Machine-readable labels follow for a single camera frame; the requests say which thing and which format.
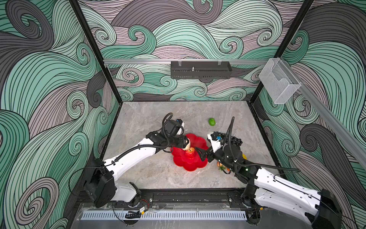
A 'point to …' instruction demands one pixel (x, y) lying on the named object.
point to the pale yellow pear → (188, 146)
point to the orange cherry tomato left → (228, 169)
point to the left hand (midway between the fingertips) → (186, 140)
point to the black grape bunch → (234, 140)
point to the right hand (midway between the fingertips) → (202, 143)
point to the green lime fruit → (212, 121)
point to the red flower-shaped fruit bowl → (190, 160)
